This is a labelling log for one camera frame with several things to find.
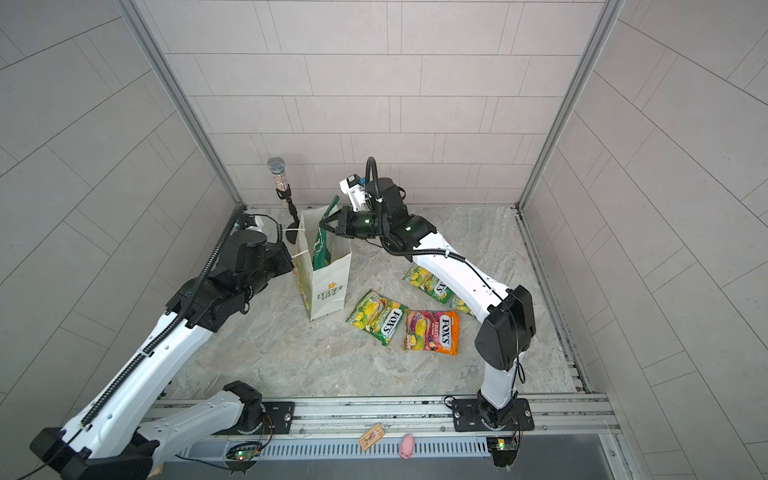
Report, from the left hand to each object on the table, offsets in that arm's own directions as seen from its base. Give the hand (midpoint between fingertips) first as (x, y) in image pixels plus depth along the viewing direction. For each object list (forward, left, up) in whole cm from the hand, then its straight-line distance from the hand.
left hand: (297, 244), depth 71 cm
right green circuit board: (-38, -49, -27) cm, 68 cm away
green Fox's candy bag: (-7, -19, -24) cm, 31 cm away
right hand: (+2, -7, +5) cm, 9 cm away
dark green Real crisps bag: (-4, -7, +1) cm, 8 cm away
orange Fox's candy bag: (-11, -34, -24) cm, 43 cm away
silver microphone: (+25, +11, +4) cm, 28 cm away
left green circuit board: (-39, +9, -25) cm, 48 cm away
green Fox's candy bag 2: (+4, -34, -25) cm, 43 cm away
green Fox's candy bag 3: (-3, -43, -25) cm, 50 cm away
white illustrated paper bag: (-5, -5, -14) cm, 15 cm away
